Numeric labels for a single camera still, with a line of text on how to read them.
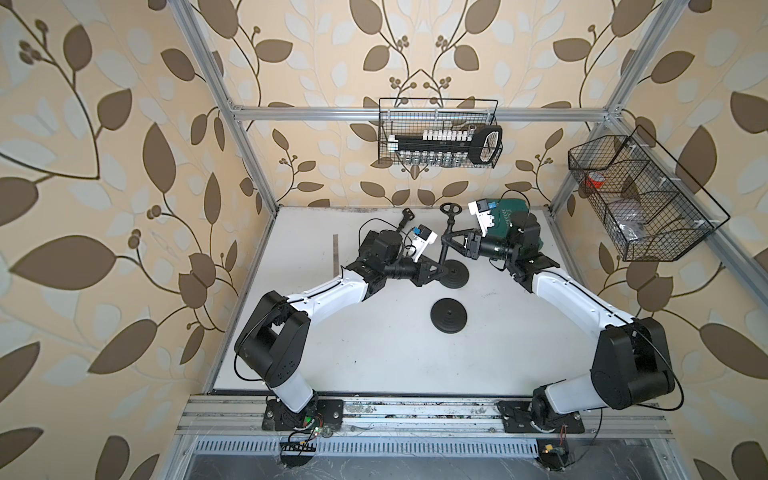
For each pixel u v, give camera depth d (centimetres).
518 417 73
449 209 74
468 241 71
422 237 72
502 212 70
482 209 71
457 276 100
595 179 87
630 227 71
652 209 73
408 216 118
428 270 73
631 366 42
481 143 83
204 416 76
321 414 74
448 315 91
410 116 91
